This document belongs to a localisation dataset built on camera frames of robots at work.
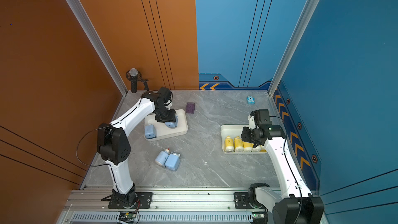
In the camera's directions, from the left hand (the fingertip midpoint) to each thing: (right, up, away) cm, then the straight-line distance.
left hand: (172, 118), depth 91 cm
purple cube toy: (+9, +6, +15) cm, 18 cm away
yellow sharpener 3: (+42, -14, -6) cm, 45 cm away
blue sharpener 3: (-3, -19, -11) cm, 22 cm away
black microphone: (-26, +27, +6) cm, 38 cm away
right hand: (+40, -8, -11) cm, 42 cm away
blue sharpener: (-13, -8, -1) cm, 15 cm away
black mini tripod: (-20, +21, +12) cm, 32 cm away
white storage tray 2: (+39, -9, +11) cm, 41 cm away
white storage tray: (-8, -8, +6) cm, 13 cm away
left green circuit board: (-15, -43, -19) cm, 50 cm away
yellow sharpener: (+32, -14, -7) cm, 36 cm away
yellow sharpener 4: (+48, -16, -6) cm, 51 cm away
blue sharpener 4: (+3, -21, -12) cm, 24 cm away
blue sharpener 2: (+1, -4, -3) cm, 5 cm away
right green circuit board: (+43, -43, -20) cm, 64 cm away
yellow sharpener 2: (+37, -14, -7) cm, 41 cm away
